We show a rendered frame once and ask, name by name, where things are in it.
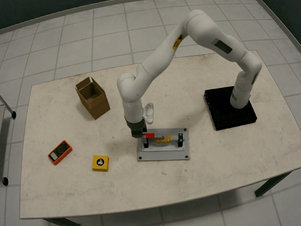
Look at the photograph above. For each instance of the brown cardboard box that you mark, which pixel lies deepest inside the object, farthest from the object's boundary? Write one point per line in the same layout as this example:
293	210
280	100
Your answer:
93	97

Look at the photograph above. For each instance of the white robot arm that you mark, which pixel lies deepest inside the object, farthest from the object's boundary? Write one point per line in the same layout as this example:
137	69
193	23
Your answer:
205	32

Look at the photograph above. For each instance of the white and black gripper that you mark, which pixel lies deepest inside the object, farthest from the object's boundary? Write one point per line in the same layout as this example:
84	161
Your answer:
137	122

